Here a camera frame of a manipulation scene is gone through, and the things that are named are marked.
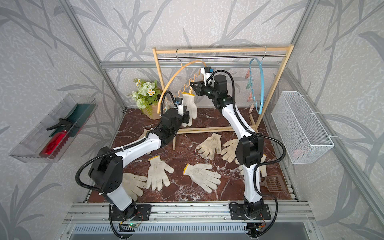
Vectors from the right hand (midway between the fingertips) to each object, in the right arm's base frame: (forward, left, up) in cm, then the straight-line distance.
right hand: (191, 82), depth 81 cm
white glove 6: (-39, -6, -38) cm, 55 cm away
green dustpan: (-20, +55, -5) cm, 59 cm away
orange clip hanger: (+23, -2, -12) cm, 26 cm away
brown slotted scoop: (-42, -46, -39) cm, 73 cm away
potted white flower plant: (+1, +28, -9) cm, 29 cm away
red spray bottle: (-37, +53, -3) cm, 65 cm away
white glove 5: (-37, +21, -37) cm, 56 cm away
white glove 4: (-23, -24, -38) cm, 50 cm away
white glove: (-9, +36, -38) cm, 53 cm away
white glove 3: (-17, -11, -38) cm, 44 cm away
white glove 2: (-6, +2, -7) cm, 10 cm away
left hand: (-8, +3, -10) cm, 13 cm away
